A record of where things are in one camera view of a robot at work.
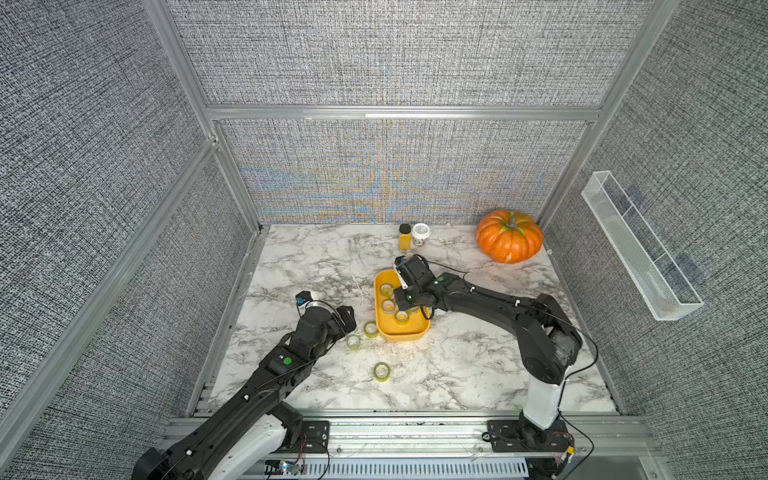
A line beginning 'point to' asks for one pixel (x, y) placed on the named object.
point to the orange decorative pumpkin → (509, 236)
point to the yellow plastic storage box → (393, 324)
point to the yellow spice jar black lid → (405, 238)
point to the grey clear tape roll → (388, 306)
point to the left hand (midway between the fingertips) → (348, 313)
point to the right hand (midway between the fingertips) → (399, 287)
